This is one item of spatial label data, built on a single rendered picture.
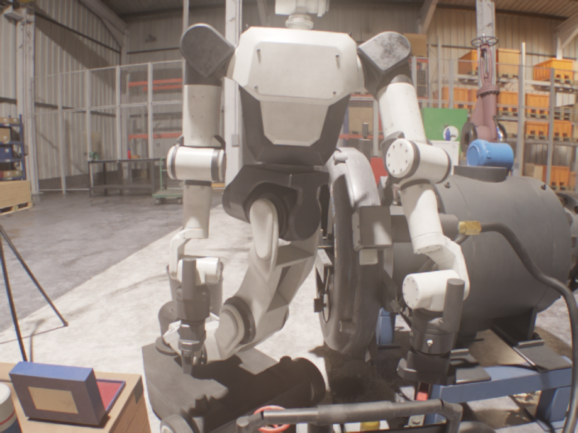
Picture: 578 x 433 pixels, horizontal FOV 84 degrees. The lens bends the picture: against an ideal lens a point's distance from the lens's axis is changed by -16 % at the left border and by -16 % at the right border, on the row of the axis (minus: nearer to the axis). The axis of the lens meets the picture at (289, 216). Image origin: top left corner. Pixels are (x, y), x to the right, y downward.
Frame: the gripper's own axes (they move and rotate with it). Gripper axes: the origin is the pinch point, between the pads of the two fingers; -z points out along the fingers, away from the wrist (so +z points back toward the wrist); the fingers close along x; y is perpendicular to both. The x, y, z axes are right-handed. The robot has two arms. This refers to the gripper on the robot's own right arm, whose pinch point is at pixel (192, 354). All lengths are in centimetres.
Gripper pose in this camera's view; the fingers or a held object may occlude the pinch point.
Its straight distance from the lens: 102.2
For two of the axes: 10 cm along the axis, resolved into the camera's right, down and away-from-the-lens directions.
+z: 0.7, -10.0, -0.4
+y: 10.0, 0.7, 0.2
